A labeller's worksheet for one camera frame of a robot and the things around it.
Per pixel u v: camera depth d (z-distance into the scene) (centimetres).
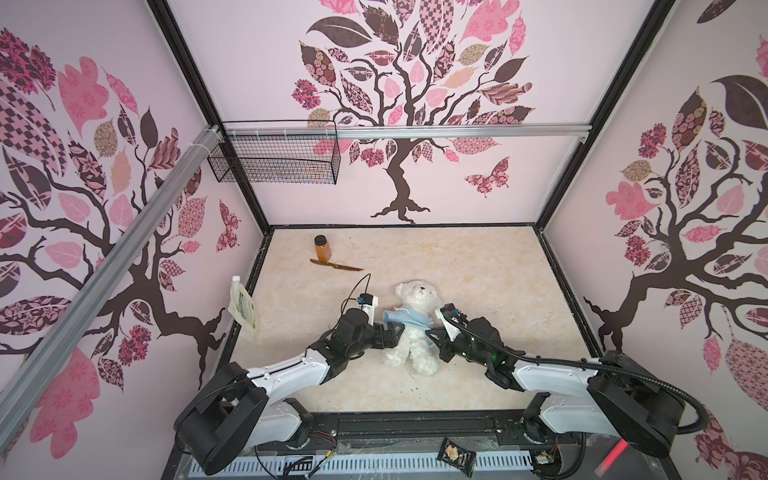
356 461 70
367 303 76
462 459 69
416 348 79
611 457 69
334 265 108
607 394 44
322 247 104
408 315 84
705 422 40
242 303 87
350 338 65
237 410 42
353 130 94
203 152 81
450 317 73
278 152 95
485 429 74
